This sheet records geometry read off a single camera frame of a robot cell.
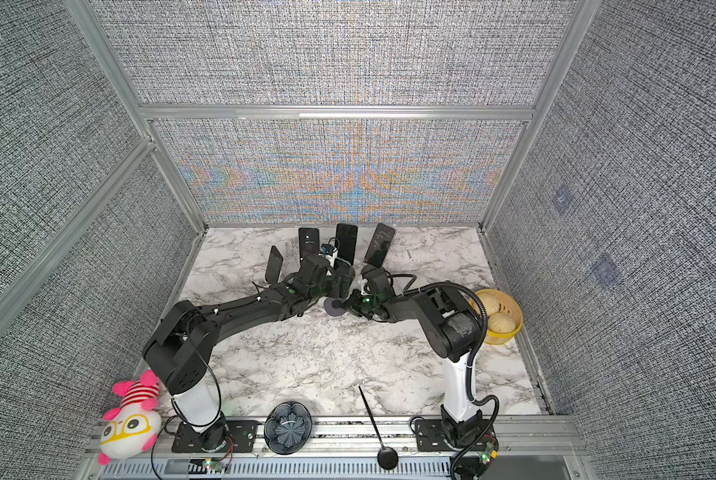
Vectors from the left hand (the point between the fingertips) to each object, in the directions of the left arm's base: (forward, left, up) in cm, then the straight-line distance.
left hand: (343, 278), depth 91 cm
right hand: (-3, +1, -12) cm, 12 cm away
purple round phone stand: (-3, +4, -12) cm, 13 cm away
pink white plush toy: (-36, +49, -5) cm, 61 cm away
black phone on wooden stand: (+12, -2, +6) cm, 14 cm away
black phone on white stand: (+13, +11, +2) cm, 17 cm away
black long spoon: (-45, -9, -10) cm, 47 cm away
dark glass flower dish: (-37, +15, -11) cm, 42 cm away
